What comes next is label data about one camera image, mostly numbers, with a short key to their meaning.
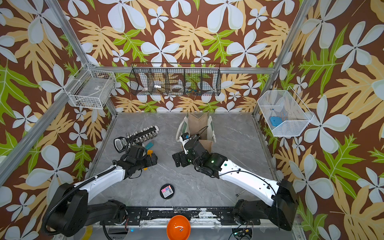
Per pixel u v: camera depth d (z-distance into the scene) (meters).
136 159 0.68
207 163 0.54
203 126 0.94
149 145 1.01
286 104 0.84
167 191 0.80
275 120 0.80
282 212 0.38
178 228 0.71
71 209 0.41
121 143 1.01
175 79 0.97
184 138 0.65
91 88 0.86
